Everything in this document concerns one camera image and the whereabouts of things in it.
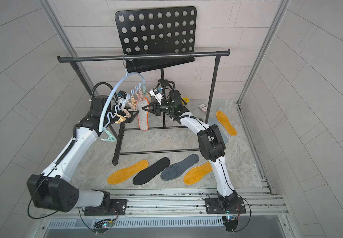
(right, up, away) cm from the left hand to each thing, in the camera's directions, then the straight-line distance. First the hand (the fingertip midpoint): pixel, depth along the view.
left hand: (136, 108), depth 78 cm
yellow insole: (-9, -37, +3) cm, 39 cm away
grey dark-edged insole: (+19, -35, +5) cm, 40 cm away
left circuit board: (-11, -54, -12) cm, 56 cm away
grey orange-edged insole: (+3, -4, +3) cm, 5 cm away
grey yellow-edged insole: (+31, -37, +4) cm, 49 cm away
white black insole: (+6, -36, +4) cm, 37 cm away
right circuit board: (+47, -54, -10) cm, 72 cm away
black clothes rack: (-16, -24, +13) cm, 31 cm away
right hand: (+5, -1, +3) cm, 6 cm away
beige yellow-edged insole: (+55, -8, +27) cm, 62 cm away
